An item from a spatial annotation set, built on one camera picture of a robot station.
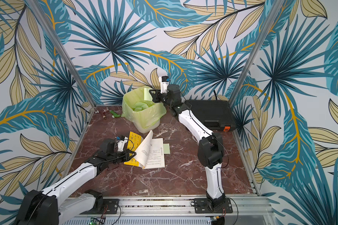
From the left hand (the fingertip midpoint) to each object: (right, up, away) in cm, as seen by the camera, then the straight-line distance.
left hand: (135, 155), depth 83 cm
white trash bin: (+1, +14, +16) cm, 22 cm away
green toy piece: (-23, +25, +27) cm, 43 cm away
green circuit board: (-18, -31, -12) cm, 38 cm away
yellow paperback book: (+7, +1, +6) cm, 10 cm away
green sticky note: (+7, +35, +1) cm, 36 cm away
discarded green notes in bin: (0, +32, +21) cm, 38 cm away
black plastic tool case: (+57, +24, +25) cm, 67 cm away
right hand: (+9, +38, -2) cm, 39 cm away
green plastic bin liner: (+6, +22, +4) cm, 23 cm away
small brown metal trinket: (-31, +24, +27) cm, 48 cm away
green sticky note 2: (+18, +1, +12) cm, 22 cm away
